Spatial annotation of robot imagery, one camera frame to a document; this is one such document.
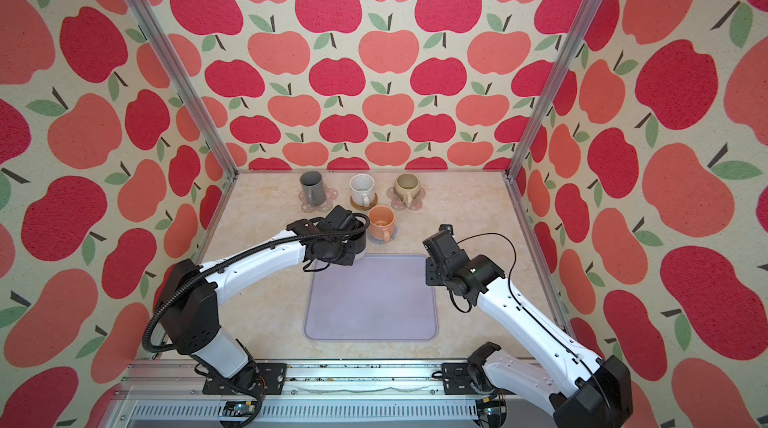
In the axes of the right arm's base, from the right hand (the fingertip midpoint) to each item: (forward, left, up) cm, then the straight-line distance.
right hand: (443, 266), depth 79 cm
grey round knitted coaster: (+13, +19, -11) cm, 25 cm away
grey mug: (+27, +44, -3) cm, 52 cm away
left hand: (+2, +25, -3) cm, 25 cm away
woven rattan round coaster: (+25, +26, -9) cm, 37 cm away
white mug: (+30, +27, -5) cm, 41 cm away
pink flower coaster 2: (+31, +14, -13) cm, 36 cm away
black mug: (+7, +24, -6) cm, 26 cm away
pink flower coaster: (+34, +41, -13) cm, 54 cm away
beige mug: (+33, +11, -5) cm, 35 cm away
